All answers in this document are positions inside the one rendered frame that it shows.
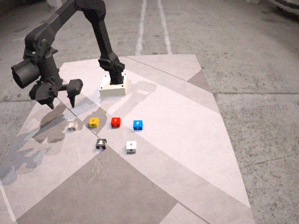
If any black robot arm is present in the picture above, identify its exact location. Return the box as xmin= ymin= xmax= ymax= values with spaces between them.
xmin=11 ymin=0 xmax=125 ymax=105

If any red block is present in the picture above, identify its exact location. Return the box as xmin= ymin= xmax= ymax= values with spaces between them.
xmin=111 ymin=118 xmax=121 ymax=127

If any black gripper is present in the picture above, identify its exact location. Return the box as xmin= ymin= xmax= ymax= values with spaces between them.
xmin=29 ymin=68 xmax=83 ymax=110

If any blue block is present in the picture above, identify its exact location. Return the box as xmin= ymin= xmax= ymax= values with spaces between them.
xmin=133 ymin=120 xmax=142 ymax=130

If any yellow block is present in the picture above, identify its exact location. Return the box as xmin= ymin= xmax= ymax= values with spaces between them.
xmin=89 ymin=118 xmax=99 ymax=127

